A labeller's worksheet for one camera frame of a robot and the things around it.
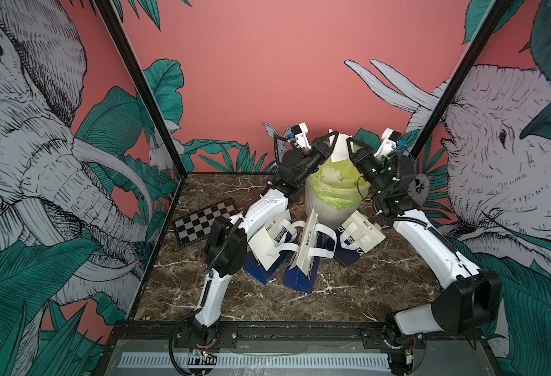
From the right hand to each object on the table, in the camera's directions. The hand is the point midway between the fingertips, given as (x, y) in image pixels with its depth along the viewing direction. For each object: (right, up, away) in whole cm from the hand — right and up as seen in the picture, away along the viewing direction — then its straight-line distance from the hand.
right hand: (344, 134), depth 67 cm
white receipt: (-23, -34, +3) cm, 41 cm away
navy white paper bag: (-6, -33, +10) cm, 35 cm away
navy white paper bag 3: (+6, -31, +8) cm, 33 cm away
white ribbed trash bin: (+1, -27, +26) cm, 37 cm away
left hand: (0, +2, 0) cm, 2 cm away
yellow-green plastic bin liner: (+6, -13, +33) cm, 36 cm away
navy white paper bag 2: (-19, -28, +8) cm, 35 cm away
